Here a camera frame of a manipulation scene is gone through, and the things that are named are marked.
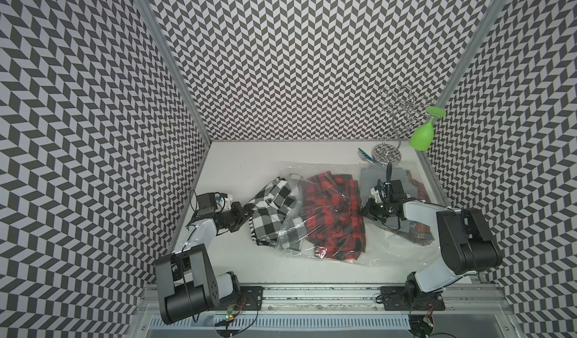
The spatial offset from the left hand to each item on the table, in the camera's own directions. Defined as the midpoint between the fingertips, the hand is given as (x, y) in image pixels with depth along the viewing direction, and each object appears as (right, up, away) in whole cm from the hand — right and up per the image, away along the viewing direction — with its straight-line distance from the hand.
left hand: (253, 211), depth 86 cm
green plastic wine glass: (+66, +29, 0) cm, 72 cm away
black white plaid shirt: (+9, -3, 0) cm, 10 cm away
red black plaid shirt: (+31, -3, +1) cm, 32 cm away
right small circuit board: (+57, -33, -15) cm, 68 cm away
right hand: (+43, -3, +6) cm, 44 cm away
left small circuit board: (-3, -27, -20) cm, 33 cm away
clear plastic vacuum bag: (+53, -11, -2) cm, 54 cm away
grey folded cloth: (+50, +12, +16) cm, 54 cm away
